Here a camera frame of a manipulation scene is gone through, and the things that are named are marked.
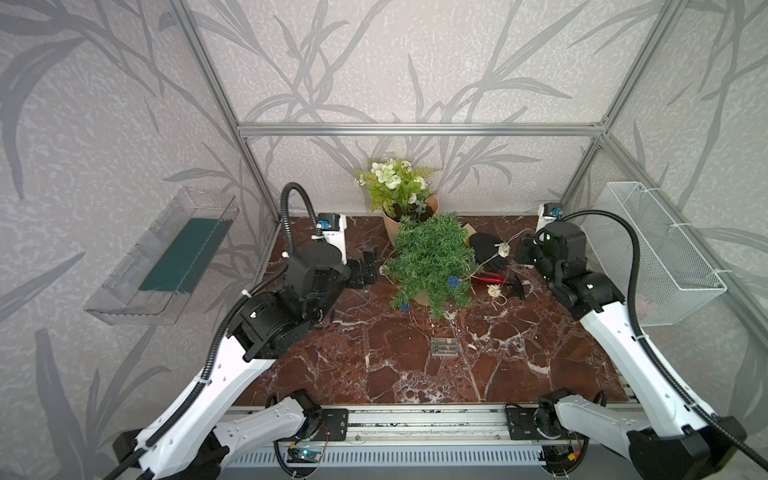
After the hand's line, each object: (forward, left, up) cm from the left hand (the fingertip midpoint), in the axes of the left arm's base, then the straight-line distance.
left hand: (363, 250), depth 61 cm
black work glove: (+10, -30, -11) cm, 33 cm away
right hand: (+11, -39, -6) cm, 41 cm away
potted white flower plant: (+33, -8, -12) cm, 35 cm away
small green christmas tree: (+5, -16, -13) cm, 21 cm away
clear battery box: (-6, -21, -37) cm, 43 cm away
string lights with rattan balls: (+3, -34, -22) cm, 40 cm away
